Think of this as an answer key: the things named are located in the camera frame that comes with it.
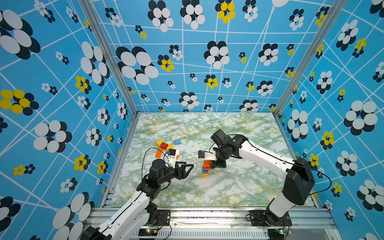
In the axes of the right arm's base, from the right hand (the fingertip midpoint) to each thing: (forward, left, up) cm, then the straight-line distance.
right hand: (213, 160), depth 82 cm
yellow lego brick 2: (+14, +28, -9) cm, 33 cm away
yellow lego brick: (-4, +4, -8) cm, 10 cm away
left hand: (-4, +12, +3) cm, 13 cm away
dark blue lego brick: (-4, +4, -5) cm, 8 cm away
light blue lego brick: (+20, +23, -11) cm, 32 cm away
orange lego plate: (-4, +4, +2) cm, 6 cm away
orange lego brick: (+10, +34, -9) cm, 36 cm away
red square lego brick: (+15, +31, -9) cm, 36 cm away
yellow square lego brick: (+17, +35, -8) cm, 40 cm away
